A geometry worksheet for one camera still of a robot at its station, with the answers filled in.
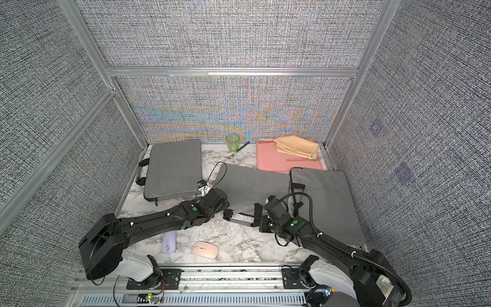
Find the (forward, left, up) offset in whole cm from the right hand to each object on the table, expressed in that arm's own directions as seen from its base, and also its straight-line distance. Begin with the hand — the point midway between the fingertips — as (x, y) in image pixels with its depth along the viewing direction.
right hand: (260, 218), depth 84 cm
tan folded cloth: (+47, -26, -5) cm, 54 cm away
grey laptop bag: (+29, +46, -2) cm, 54 cm away
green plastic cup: (+45, +13, +2) cm, 47 cm away
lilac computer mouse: (-9, +38, -2) cm, 40 cm away
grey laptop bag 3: (+11, -32, -2) cm, 33 cm away
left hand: (+7, +15, +4) cm, 17 cm away
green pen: (+50, +7, -7) cm, 51 cm away
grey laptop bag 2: (+19, +6, -4) cm, 20 cm away
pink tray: (+38, -8, -7) cm, 39 cm away
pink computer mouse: (-12, +23, -4) cm, 26 cm away
